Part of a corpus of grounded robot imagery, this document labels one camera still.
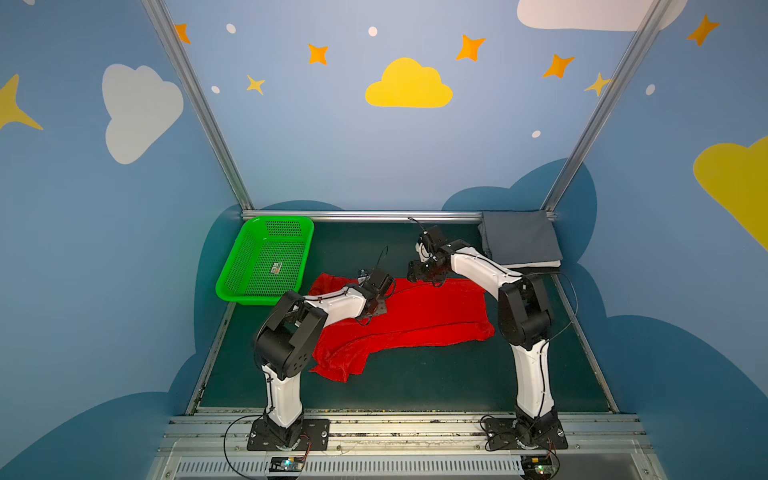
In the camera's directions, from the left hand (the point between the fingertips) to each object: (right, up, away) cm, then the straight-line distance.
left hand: (379, 306), depth 98 cm
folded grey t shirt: (+52, +24, +11) cm, 58 cm away
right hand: (+13, +11, +2) cm, 17 cm away
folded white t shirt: (+63, +14, +7) cm, 65 cm away
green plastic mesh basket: (-43, +14, +14) cm, 47 cm away
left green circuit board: (-22, -34, -26) cm, 48 cm away
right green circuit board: (+39, -35, -26) cm, 58 cm away
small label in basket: (-38, +13, +10) cm, 41 cm away
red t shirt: (+14, -1, -9) cm, 16 cm away
